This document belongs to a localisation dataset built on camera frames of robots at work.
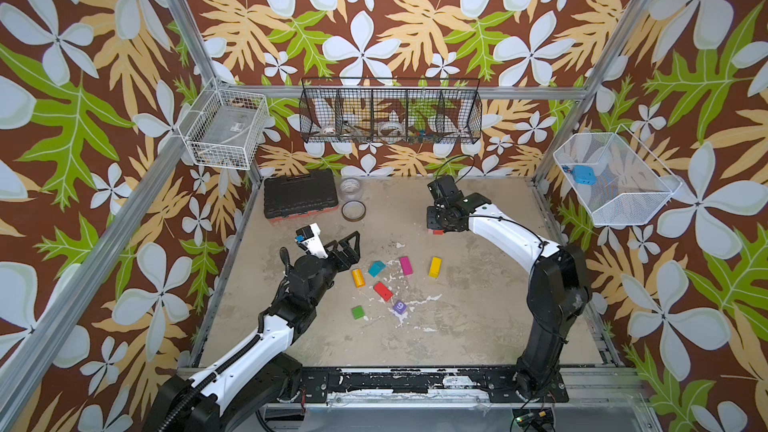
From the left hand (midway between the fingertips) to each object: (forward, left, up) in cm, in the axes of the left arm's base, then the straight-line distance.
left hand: (348, 234), depth 78 cm
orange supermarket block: (-3, -2, -21) cm, 21 cm away
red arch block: (+3, -24, -3) cm, 25 cm away
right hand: (+12, -25, -8) cm, 29 cm away
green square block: (-13, -2, -22) cm, 26 cm away
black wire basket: (+42, -12, +10) cm, 45 cm away
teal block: (0, -7, -19) cm, 21 cm away
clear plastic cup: (+36, +3, -22) cm, 42 cm away
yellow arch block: (0, -26, -19) cm, 32 cm away
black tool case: (+30, +25, -19) cm, 44 cm away
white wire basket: (+29, +37, +12) cm, 49 cm away
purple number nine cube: (-12, -15, -20) cm, 28 cm away
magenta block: (+2, -17, -22) cm, 28 cm away
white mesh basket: (+10, -74, +10) cm, 76 cm away
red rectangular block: (-7, -10, -22) cm, 25 cm away
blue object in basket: (+18, -69, +5) cm, 71 cm away
